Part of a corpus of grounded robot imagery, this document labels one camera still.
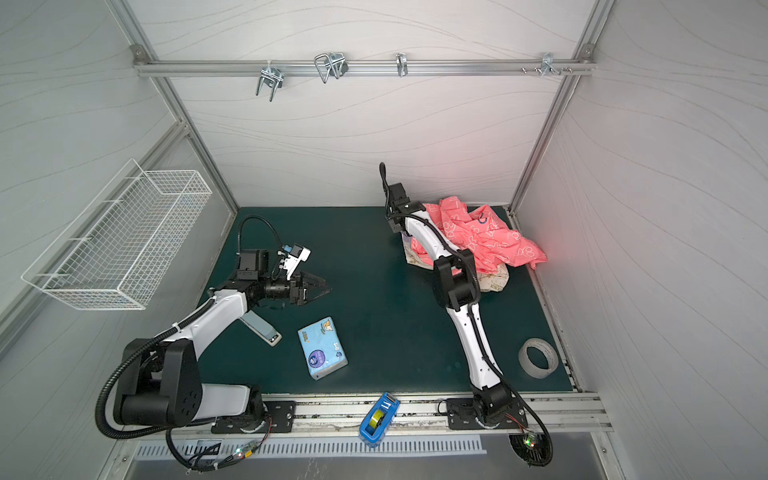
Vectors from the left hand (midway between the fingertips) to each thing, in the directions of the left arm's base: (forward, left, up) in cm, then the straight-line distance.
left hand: (329, 283), depth 80 cm
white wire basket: (-5, +47, +17) cm, 50 cm away
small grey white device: (-10, +18, -11) cm, 24 cm away
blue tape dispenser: (-31, -14, -11) cm, 36 cm away
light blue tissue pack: (-14, +2, -11) cm, 18 cm away
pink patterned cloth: (+19, -44, -1) cm, 48 cm away
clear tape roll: (-17, -55, -14) cm, 59 cm away
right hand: (+34, -23, -5) cm, 41 cm away
